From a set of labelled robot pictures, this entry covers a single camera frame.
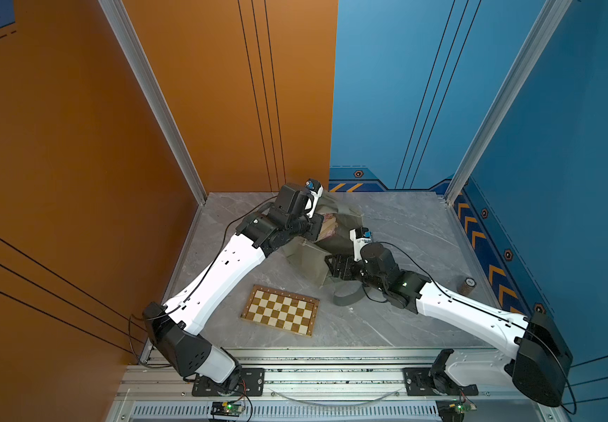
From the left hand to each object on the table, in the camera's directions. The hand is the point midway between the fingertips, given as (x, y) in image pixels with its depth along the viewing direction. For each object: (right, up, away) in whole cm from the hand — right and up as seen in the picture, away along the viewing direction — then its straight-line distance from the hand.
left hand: (319, 215), depth 74 cm
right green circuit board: (+37, -53, -3) cm, 64 cm away
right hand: (+5, -13, +4) cm, 15 cm away
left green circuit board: (-25, -53, -3) cm, 59 cm away
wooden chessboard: (-12, -31, +11) cm, 35 cm away
